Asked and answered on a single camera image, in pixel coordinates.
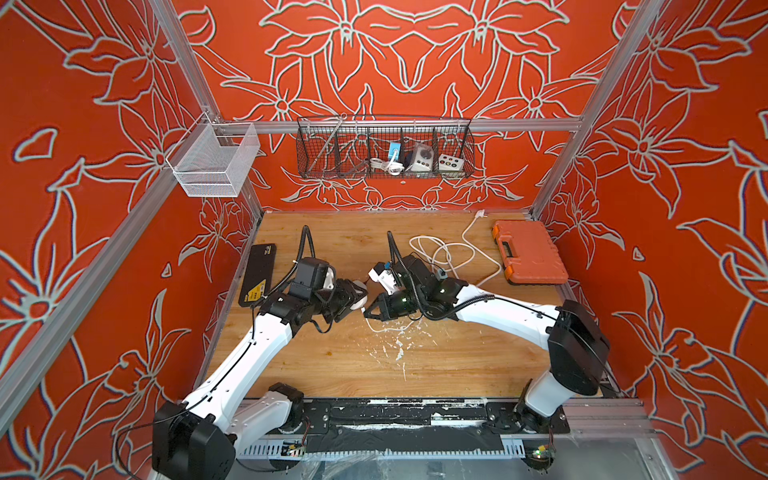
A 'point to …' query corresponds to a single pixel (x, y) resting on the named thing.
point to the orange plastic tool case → (529, 252)
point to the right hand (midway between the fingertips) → (359, 317)
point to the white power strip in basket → (423, 161)
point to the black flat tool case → (259, 274)
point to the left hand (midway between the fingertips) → (364, 296)
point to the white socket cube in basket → (447, 162)
